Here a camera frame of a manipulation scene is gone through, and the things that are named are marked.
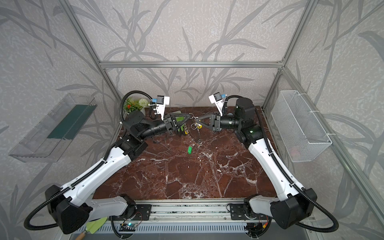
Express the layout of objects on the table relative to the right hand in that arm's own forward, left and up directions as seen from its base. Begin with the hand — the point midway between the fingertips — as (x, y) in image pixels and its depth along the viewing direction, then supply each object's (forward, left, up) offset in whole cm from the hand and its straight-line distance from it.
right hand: (198, 117), depth 60 cm
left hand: (-1, +3, +3) cm, 5 cm away
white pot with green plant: (+33, +48, -26) cm, 64 cm away
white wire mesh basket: (-6, -44, -7) cm, 45 cm away
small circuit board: (-34, +35, -42) cm, 65 cm away
